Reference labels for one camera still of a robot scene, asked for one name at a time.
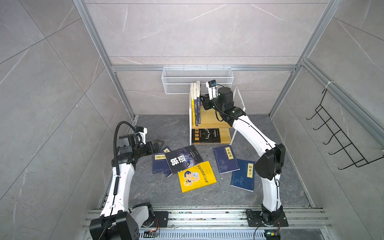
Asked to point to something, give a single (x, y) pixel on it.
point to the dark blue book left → (160, 163)
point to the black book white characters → (183, 158)
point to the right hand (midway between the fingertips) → (202, 94)
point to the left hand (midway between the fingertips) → (155, 140)
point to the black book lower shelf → (205, 136)
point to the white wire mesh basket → (177, 80)
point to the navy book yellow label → (225, 160)
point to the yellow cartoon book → (197, 177)
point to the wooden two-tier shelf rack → (210, 120)
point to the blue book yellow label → (244, 178)
